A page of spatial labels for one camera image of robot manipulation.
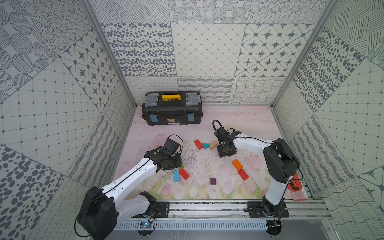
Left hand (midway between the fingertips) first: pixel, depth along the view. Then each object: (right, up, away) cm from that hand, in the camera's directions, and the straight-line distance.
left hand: (184, 163), depth 81 cm
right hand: (+25, +2, +12) cm, 28 cm away
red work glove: (+64, -9, +3) cm, 64 cm away
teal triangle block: (+13, +7, +15) cm, 21 cm away
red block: (+8, +7, +16) cm, 19 cm away
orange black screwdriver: (+60, -12, -1) cm, 62 cm away
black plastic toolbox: (-10, +32, +16) cm, 37 cm away
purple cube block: (+16, -11, +1) cm, 19 cm away
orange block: (+32, -4, +9) cm, 33 cm away
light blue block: (-5, -8, +3) cm, 10 cm away
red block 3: (-1, -8, +5) cm, 9 cm away
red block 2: (+34, -8, +4) cm, 35 cm away
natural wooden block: (+17, +7, +15) cm, 24 cm away
